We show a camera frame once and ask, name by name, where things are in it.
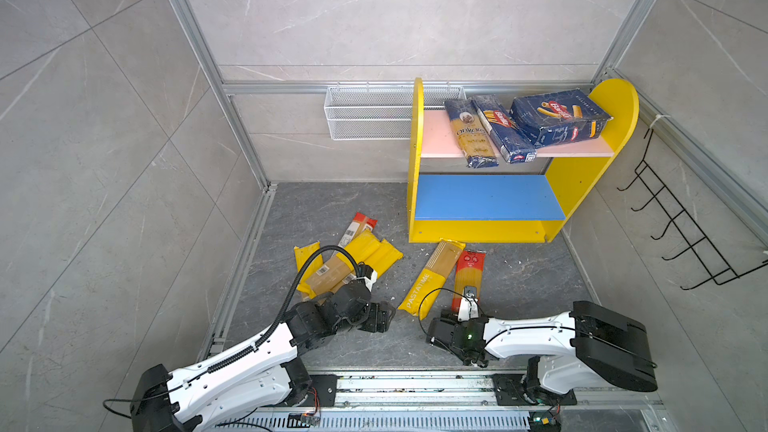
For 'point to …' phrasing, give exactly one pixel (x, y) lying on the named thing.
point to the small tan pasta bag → (301, 255)
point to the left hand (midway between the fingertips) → (385, 304)
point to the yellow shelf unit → (452, 200)
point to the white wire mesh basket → (367, 113)
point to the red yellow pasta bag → (468, 273)
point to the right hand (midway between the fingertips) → (458, 315)
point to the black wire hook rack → (700, 246)
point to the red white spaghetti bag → (360, 224)
